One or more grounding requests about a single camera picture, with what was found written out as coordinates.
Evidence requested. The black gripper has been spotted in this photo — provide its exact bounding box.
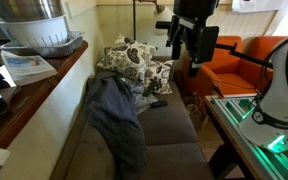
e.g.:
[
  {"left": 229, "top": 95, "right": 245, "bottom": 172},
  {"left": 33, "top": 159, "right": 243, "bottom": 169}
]
[{"left": 171, "top": 0, "right": 220, "bottom": 78}]

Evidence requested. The dark blue grey blanket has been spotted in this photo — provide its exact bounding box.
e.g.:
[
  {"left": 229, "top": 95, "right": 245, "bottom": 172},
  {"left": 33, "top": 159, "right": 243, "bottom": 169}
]
[{"left": 83, "top": 71, "right": 148, "bottom": 180}]

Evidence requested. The small leaf print pillow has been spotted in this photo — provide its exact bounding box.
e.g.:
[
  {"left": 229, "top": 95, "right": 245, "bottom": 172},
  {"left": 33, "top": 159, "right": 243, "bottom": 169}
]
[{"left": 143, "top": 59, "right": 174, "bottom": 96}]

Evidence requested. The floor lamp with white shade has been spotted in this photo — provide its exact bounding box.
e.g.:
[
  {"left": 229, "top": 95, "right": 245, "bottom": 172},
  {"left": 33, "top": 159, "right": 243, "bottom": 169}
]
[{"left": 132, "top": 0, "right": 180, "bottom": 43}]

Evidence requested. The orange armchair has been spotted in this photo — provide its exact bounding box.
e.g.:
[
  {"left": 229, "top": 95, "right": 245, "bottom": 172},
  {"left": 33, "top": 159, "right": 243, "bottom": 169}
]
[
  {"left": 247, "top": 35, "right": 288, "bottom": 64},
  {"left": 183, "top": 35, "right": 274, "bottom": 99}
]

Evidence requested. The black remote control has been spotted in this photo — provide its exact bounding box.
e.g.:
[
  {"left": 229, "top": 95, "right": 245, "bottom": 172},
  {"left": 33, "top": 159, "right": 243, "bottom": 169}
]
[{"left": 150, "top": 99, "right": 169, "bottom": 109}]

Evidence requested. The brown paper bag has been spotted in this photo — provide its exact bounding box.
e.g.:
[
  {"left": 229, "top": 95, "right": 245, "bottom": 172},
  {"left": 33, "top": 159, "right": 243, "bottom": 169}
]
[{"left": 185, "top": 94, "right": 205, "bottom": 131}]

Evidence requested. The large leaf print pillow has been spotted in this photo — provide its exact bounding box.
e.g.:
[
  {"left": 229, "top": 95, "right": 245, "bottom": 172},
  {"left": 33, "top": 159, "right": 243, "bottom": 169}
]
[{"left": 97, "top": 32, "right": 158, "bottom": 83}]

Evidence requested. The light grey cloth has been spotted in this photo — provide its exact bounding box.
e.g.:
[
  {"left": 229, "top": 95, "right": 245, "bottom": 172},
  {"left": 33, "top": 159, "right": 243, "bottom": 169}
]
[{"left": 120, "top": 77, "right": 159, "bottom": 116}]

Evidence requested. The brown fabric sofa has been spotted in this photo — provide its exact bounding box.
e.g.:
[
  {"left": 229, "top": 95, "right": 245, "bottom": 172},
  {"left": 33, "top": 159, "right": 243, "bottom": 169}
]
[{"left": 50, "top": 54, "right": 215, "bottom": 180}]

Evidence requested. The table with aluminium rails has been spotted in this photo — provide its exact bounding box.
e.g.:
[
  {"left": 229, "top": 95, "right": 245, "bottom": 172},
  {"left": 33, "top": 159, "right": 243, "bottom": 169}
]
[{"left": 203, "top": 94, "right": 288, "bottom": 180}]

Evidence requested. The aluminium foil tray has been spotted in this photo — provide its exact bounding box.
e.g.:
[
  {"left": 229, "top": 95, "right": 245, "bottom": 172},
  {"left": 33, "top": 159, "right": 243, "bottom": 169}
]
[{"left": 0, "top": 31, "right": 86, "bottom": 58}]

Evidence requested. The white plastic colander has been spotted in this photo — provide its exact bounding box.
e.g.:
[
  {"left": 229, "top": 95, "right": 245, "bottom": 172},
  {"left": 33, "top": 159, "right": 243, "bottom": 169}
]
[{"left": 0, "top": 14, "right": 71, "bottom": 48}]

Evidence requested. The paperback book with picture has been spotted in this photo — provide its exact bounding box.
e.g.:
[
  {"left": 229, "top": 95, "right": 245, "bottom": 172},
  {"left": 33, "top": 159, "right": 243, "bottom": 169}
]
[{"left": 0, "top": 49, "right": 58, "bottom": 87}]

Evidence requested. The wooden counter ledge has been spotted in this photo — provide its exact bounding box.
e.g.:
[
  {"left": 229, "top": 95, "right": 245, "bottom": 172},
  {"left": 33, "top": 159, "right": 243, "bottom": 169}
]
[{"left": 0, "top": 40, "right": 89, "bottom": 150}]

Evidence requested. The steel mixing bowl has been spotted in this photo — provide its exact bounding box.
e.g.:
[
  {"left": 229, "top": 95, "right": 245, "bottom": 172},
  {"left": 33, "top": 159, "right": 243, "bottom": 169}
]
[{"left": 0, "top": 0, "right": 66, "bottom": 23}]

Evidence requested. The black bar camera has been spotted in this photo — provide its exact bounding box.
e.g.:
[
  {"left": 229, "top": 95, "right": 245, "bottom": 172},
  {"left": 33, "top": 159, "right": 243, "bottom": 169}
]
[{"left": 155, "top": 20, "right": 172, "bottom": 30}]

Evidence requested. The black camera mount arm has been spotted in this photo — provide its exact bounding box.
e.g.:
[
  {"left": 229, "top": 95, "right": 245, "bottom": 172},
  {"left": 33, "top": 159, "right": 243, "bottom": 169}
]
[{"left": 165, "top": 33, "right": 274, "bottom": 70}]

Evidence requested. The white sheet on wall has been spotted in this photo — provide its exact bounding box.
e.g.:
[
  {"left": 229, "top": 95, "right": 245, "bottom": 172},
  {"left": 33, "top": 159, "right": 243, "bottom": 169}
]
[{"left": 232, "top": 0, "right": 288, "bottom": 14}]

